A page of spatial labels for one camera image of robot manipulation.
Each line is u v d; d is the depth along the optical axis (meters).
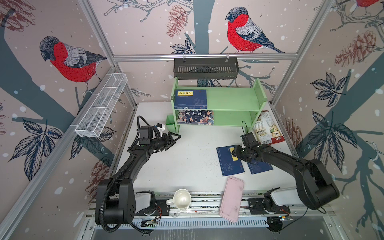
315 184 0.43
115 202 0.41
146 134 0.67
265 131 0.98
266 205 0.67
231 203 0.73
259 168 0.86
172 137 0.77
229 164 0.88
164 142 0.74
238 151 0.82
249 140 0.72
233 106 0.80
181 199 0.76
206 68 1.04
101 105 0.79
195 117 0.93
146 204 0.63
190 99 0.84
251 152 0.67
